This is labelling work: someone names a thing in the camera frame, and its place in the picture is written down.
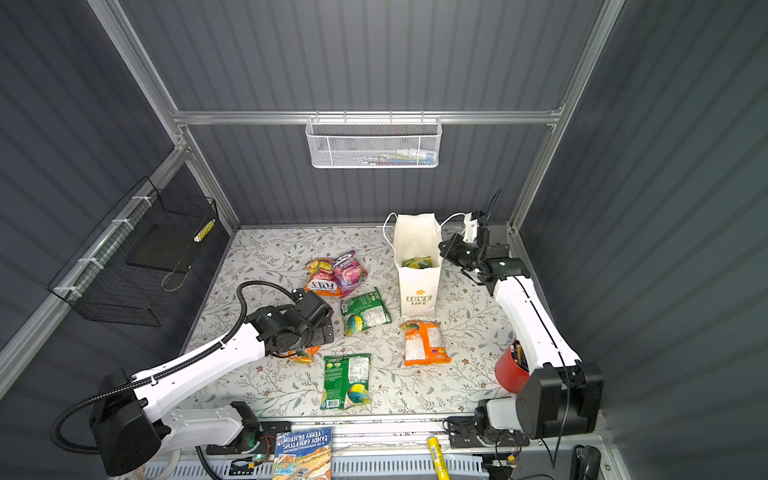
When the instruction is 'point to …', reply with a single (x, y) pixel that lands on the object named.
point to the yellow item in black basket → (204, 230)
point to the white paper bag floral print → (418, 255)
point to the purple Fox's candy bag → (349, 271)
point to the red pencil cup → (512, 369)
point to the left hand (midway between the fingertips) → (318, 333)
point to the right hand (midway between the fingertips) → (442, 245)
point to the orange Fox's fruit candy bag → (322, 277)
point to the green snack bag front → (346, 381)
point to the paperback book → (304, 454)
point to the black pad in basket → (169, 247)
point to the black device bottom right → (585, 462)
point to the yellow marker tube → (437, 454)
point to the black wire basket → (101, 286)
